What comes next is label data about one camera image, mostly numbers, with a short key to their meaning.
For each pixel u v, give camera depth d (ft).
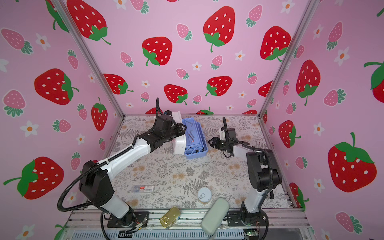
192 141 2.97
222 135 2.95
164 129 2.09
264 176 1.63
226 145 2.51
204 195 2.51
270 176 1.40
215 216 2.38
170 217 2.33
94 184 1.43
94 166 1.46
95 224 2.39
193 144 2.90
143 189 2.70
